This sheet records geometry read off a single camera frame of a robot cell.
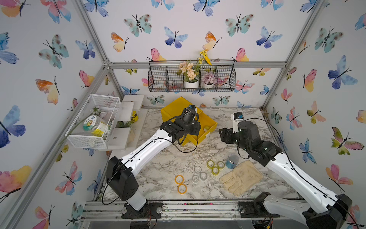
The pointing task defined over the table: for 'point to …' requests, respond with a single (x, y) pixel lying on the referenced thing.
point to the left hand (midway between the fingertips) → (199, 125)
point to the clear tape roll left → (195, 179)
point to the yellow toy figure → (135, 117)
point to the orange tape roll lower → (182, 189)
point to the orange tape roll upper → (175, 180)
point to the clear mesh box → (106, 107)
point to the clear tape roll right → (203, 176)
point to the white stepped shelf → (131, 119)
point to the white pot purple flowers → (208, 79)
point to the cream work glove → (241, 178)
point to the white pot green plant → (121, 124)
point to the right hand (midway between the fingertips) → (226, 128)
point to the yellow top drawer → (207, 124)
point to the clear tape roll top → (197, 169)
